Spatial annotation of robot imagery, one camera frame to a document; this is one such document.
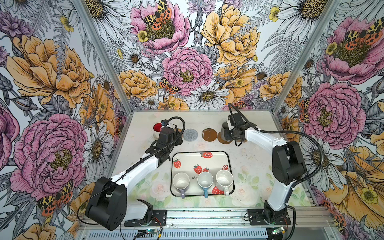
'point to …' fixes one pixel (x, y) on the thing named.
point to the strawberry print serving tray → (194, 162)
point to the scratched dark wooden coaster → (209, 134)
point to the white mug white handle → (224, 178)
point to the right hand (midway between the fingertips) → (227, 139)
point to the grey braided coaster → (190, 135)
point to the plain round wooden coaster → (221, 140)
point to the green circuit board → (147, 233)
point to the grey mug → (224, 126)
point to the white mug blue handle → (205, 180)
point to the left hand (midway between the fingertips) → (176, 137)
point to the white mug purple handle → (181, 180)
